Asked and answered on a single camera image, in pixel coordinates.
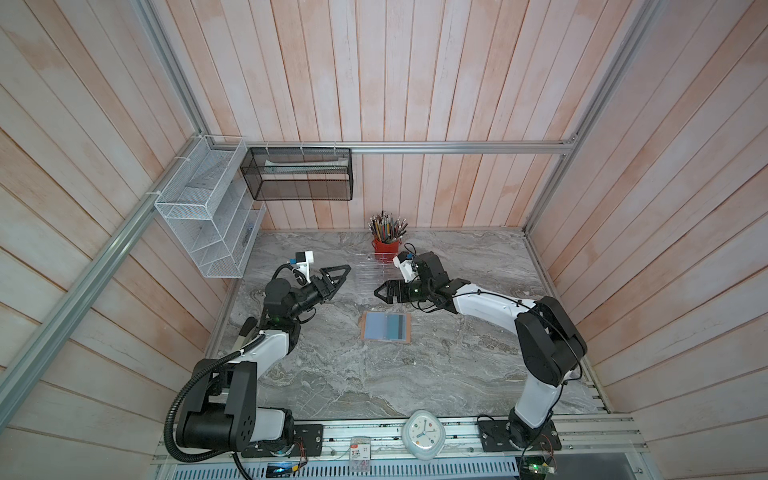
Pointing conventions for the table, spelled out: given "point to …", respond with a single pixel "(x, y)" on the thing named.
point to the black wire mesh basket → (298, 173)
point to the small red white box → (360, 454)
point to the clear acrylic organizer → (372, 269)
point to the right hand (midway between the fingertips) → (384, 291)
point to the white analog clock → (423, 434)
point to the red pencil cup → (385, 252)
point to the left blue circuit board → (279, 470)
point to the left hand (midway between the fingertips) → (349, 277)
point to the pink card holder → (409, 330)
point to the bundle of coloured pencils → (384, 228)
